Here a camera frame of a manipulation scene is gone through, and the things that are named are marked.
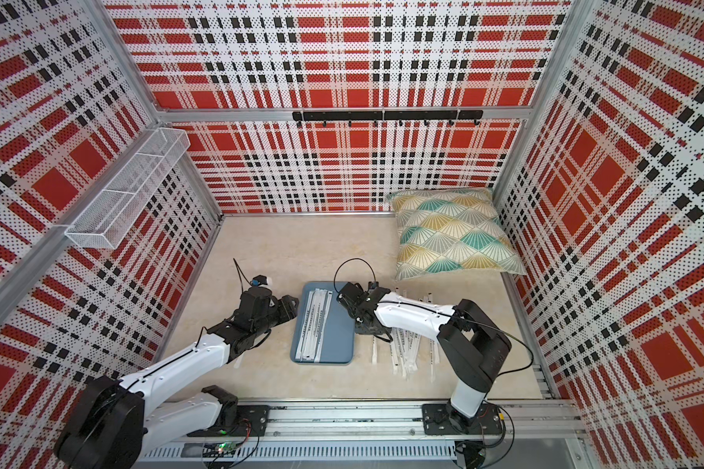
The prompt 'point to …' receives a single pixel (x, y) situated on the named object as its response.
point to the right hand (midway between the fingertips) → (375, 325)
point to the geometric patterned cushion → (452, 231)
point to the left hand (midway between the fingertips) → (296, 303)
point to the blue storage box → (338, 347)
